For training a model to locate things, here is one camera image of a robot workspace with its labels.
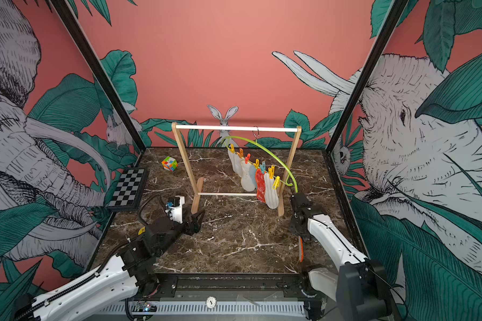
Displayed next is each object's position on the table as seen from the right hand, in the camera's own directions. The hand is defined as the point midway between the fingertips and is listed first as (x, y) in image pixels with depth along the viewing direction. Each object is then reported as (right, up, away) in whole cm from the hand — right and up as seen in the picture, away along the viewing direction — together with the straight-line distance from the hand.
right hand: (298, 225), depth 85 cm
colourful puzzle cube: (-64, +27, +22) cm, 73 cm away
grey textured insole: (-12, +13, 0) cm, 18 cm away
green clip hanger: (-7, +20, -12) cm, 24 cm away
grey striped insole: (-21, +20, +4) cm, 29 cm away
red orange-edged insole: (0, -7, -7) cm, 10 cm away
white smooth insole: (-27, +28, +1) cm, 39 cm away
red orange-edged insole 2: (-16, +17, +2) cm, 24 cm away
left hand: (-40, +10, -9) cm, 43 cm away
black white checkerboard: (-82, +14, +13) cm, 84 cm away
